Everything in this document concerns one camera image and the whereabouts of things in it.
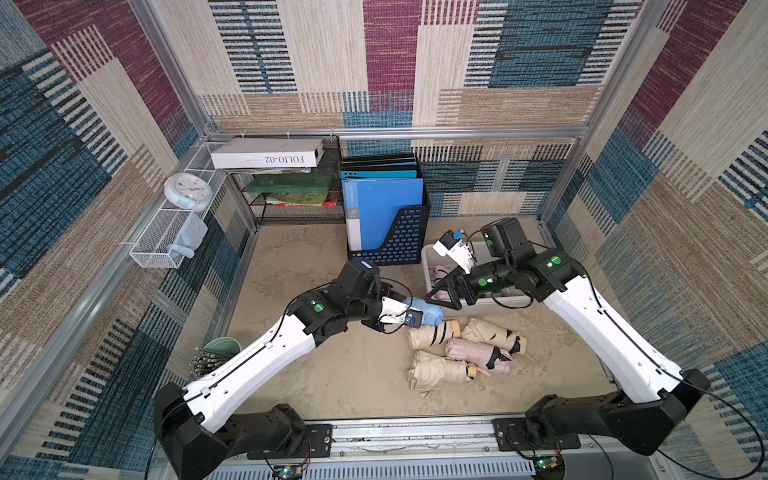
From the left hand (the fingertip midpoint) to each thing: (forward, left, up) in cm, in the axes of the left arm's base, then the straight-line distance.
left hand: (399, 291), depth 72 cm
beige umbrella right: (-2, -23, -18) cm, 30 cm away
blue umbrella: (-7, -7, +2) cm, 10 cm away
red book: (+39, +21, -4) cm, 44 cm away
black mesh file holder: (+27, -3, -12) cm, 29 cm away
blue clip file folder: (+31, +7, -1) cm, 32 cm away
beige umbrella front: (-13, -7, -18) cm, 23 cm away
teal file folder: (+37, +5, +7) cm, 38 cm away
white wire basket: (+6, +56, +10) cm, 57 cm away
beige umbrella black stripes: (-3, -6, -19) cm, 20 cm away
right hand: (-3, -7, +5) cm, 9 cm away
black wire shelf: (+40, +33, -4) cm, 52 cm away
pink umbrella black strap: (-10, -25, -19) cm, 33 cm away
